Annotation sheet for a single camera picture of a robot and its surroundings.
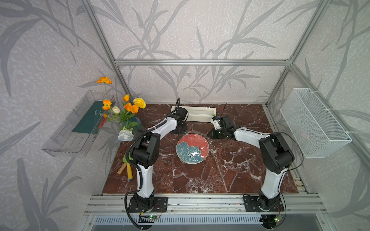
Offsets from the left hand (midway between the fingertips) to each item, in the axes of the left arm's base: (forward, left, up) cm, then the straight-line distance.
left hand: (182, 130), depth 99 cm
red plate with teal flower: (-12, -7, -4) cm, 15 cm away
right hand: (-4, -17, +1) cm, 17 cm away
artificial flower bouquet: (-3, +32, +17) cm, 37 cm away
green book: (-14, +41, +28) cm, 52 cm away
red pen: (-14, +37, +26) cm, 47 cm away
